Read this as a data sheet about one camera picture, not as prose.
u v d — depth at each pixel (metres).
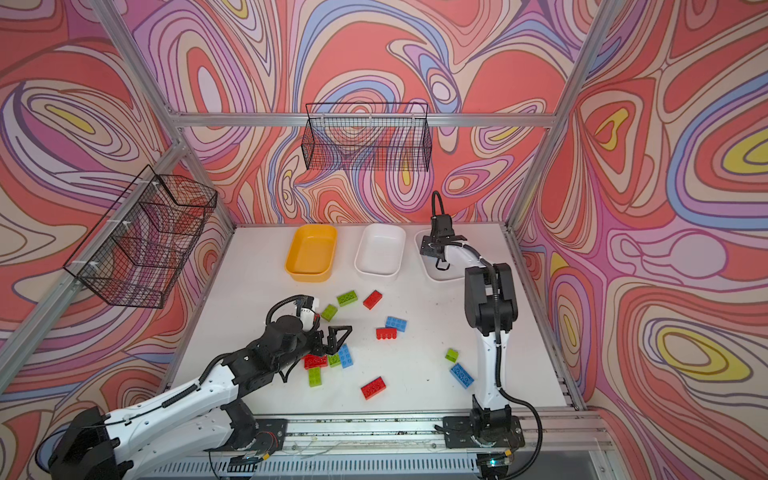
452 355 0.85
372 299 0.98
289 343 0.61
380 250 1.10
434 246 0.80
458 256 0.70
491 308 0.58
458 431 0.73
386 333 0.89
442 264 0.88
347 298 0.96
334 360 0.86
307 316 0.70
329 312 0.94
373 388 0.81
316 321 0.66
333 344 0.70
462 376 0.81
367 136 0.95
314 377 0.82
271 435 0.72
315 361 0.83
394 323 0.91
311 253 1.08
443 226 0.85
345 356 0.84
